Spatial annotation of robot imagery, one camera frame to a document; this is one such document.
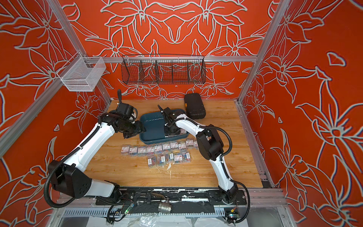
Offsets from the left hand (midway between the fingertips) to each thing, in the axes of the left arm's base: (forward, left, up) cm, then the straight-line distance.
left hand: (142, 130), depth 80 cm
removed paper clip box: (-6, +2, -15) cm, 16 cm away
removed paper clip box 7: (+3, -28, -15) cm, 32 cm away
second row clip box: (-13, -5, -16) cm, 21 cm away
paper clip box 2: (-8, -26, -15) cm, 32 cm away
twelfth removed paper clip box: (-6, +8, -15) cm, 18 cm away
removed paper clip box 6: (-1, -23, -15) cm, 28 cm away
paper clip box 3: (+4, -23, -5) cm, 24 cm away
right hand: (+8, -13, -13) cm, 20 cm away
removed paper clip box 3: (-4, -8, -16) cm, 18 cm away
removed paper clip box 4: (-2, -13, -15) cm, 20 cm away
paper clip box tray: (-10, -21, -16) cm, 28 cm away
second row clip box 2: (-12, -11, -15) cm, 22 cm away
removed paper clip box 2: (-6, -3, -15) cm, 16 cm away
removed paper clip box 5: (-1, -18, -15) cm, 23 cm away
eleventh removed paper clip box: (-7, +13, -15) cm, 21 cm away
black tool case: (+34, -31, -13) cm, 47 cm away
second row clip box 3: (-9, -17, -16) cm, 25 cm away
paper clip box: (0, -32, -15) cm, 36 cm away
